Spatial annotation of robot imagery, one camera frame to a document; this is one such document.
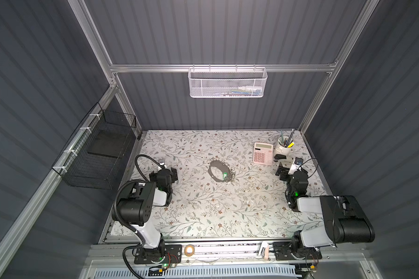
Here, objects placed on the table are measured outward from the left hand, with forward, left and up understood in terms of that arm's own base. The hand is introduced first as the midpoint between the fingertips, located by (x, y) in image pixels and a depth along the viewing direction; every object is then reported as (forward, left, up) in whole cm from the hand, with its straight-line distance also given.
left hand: (161, 170), depth 95 cm
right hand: (-5, -70, +7) cm, 71 cm away
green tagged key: (-3, -36, -4) cm, 36 cm away
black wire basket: (-6, +21, +22) cm, 31 cm away
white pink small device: (-41, -48, -2) cm, 63 cm away
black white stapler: (+5, -69, 0) cm, 69 cm away
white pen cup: (+10, -72, +4) cm, 73 cm away
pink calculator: (+10, -60, -2) cm, 61 cm away
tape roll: (-38, -15, -5) cm, 41 cm away
